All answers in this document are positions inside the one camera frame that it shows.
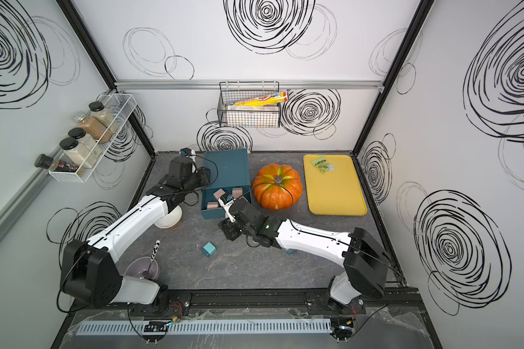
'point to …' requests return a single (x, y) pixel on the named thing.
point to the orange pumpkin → (277, 187)
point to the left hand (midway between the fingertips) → (207, 171)
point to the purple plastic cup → (143, 267)
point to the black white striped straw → (156, 246)
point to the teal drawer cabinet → (224, 171)
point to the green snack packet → (322, 164)
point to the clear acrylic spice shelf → (125, 105)
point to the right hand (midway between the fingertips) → (225, 221)
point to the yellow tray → (333, 186)
